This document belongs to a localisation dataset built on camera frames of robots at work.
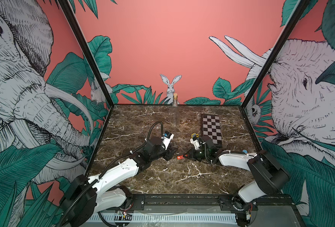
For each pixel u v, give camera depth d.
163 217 0.70
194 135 1.01
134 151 0.63
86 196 0.40
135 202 0.73
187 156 0.86
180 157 0.88
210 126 1.04
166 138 0.70
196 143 0.84
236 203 0.66
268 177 0.46
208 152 0.71
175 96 0.81
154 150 0.62
